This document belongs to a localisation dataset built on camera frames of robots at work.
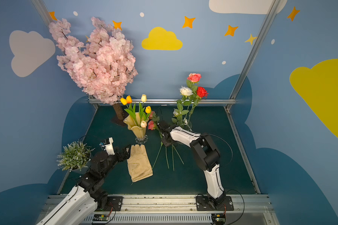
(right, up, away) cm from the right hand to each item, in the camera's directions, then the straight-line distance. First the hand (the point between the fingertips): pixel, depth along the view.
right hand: (171, 139), depth 98 cm
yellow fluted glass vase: (-19, +9, -18) cm, 28 cm away
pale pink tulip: (-14, +11, -28) cm, 33 cm away
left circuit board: (-37, -37, -26) cm, 59 cm away
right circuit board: (+25, -39, -25) cm, 53 cm away
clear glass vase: (+10, +11, -7) cm, 16 cm away
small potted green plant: (-51, -6, -25) cm, 57 cm away
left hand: (-27, -1, -19) cm, 33 cm away
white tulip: (-18, +18, -12) cm, 28 cm away
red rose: (+18, +29, -18) cm, 39 cm away
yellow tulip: (-12, +19, -23) cm, 32 cm away
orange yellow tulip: (-24, +20, -14) cm, 34 cm away
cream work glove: (-20, -15, -10) cm, 27 cm away
